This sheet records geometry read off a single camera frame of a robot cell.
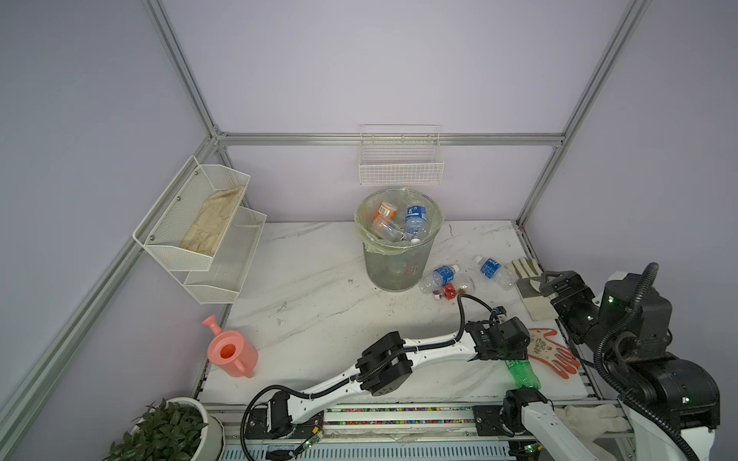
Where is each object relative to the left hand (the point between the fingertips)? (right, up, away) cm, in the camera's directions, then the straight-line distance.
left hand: (522, 352), depth 82 cm
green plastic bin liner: (-46, +44, +8) cm, 64 cm away
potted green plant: (-84, -7, -24) cm, 88 cm away
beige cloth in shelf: (-89, +35, -5) cm, 96 cm away
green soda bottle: (-2, -4, -4) cm, 6 cm away
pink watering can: (-82, +3, -7) cm, 82 cm away
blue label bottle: (-31, +38, 0) cm, 49 cm away
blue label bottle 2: (-21, +19, +19) cm, 34 cm away
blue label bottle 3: (+4, +21, +20) cm, 29 cm away
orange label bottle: (-40, +38, +3) cm, 55 cm away
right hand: (-8, +23, -25) cm, 35 cm away
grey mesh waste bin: (-34, +23, +8) cm, 42 cm away
